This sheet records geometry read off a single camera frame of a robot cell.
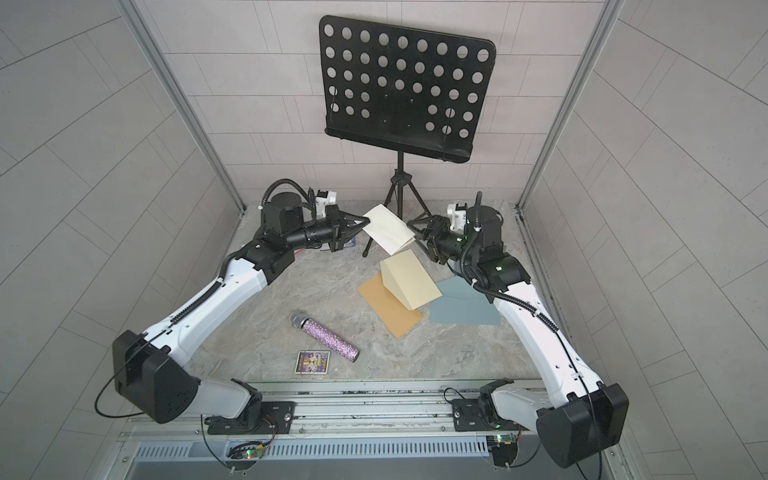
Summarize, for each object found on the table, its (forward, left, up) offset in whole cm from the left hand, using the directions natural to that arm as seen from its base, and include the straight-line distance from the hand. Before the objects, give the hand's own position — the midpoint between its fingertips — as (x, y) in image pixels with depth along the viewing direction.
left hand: (373, 221), depth 67 cm
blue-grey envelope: (-3, -26, -34) cm, 43 cm away
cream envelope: (+5, -9, -34) cm, 35 cm away
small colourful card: (-21, +16, -33) cm, 43 cm away
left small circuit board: (-40, +28, -33) cm, 59 cm away
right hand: (-1, -8, -2) cm, 8 cm away
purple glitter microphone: (-11, +22, -30) cm, 39 cm away
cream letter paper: (-1, -4, -2) cm, 5 cm away
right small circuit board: (-39, -31, -33) cm, 60 cm away
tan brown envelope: (-7, -6, -35) cm, 36 cm away
